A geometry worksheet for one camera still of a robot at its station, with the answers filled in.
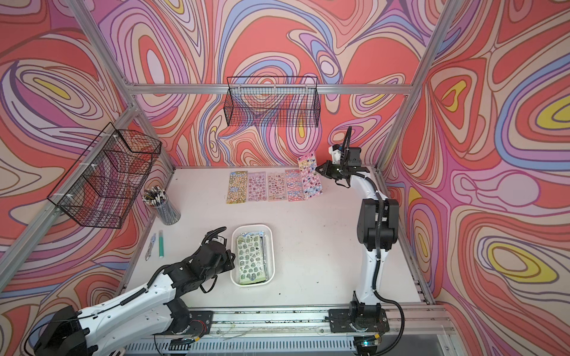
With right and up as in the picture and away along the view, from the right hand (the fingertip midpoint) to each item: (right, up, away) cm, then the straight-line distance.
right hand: (317, 172), depth 97 cm
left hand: (-31, -33, -15) cm, 48 cm away
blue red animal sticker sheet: (-10, -5, +14) cm, 18 cm away
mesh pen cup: (-65, -18, -3) cm, 67 cm away
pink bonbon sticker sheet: (-19, -6, +14) cm, 24 cm away
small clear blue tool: (-70, -34, -9) cm, 78 cm away
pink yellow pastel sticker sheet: (-4, +3, +3) cm, 6 cm away
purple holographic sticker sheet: (-24, -28, -7) cm, 38 cm away
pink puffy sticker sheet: (-29, -6, +14) cm, 33 cm away
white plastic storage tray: (-21, -24, -7) cm, 33 cm away
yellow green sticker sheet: (-39, -7, +14) cm, 42 cm away
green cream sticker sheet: (-28, -34, -12) cm, 46 cm away
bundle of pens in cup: (-66, -10, -11) cm, 68 cm away
